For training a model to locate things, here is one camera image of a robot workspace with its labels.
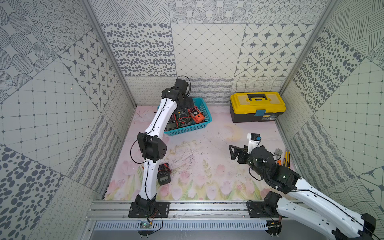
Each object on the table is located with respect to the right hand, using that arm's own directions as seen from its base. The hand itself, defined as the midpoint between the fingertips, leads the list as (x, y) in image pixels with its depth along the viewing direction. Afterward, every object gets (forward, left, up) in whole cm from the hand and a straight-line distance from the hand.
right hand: (237, 148), depth 74 cm
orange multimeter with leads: (+31, +20, -11) cm, 39 cm away
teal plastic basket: (+40, +17, -10) cm, 44 cm away
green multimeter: (+27, +30, -8) cm, 41 cm away
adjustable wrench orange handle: (+7, -30, -20) cm, 37 cm away
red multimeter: (+24, +38, -10) cm, 46 cm away
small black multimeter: (-8, +39, -16) cm, 43 cm away
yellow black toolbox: (+34, -18, -4) cm, 38 cm away
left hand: (+28, +29, +4) cm, 40 cm away
